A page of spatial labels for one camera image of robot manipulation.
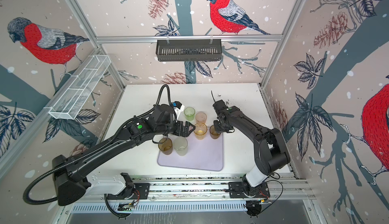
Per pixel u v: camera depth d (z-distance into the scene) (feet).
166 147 2.87
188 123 2.08
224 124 2.44
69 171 1.29
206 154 2.86
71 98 2.40
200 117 3.21
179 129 2.04
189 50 3.44
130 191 2.20
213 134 2.98
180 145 2.87
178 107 2.11
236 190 2.39
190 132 2.09
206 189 2.48
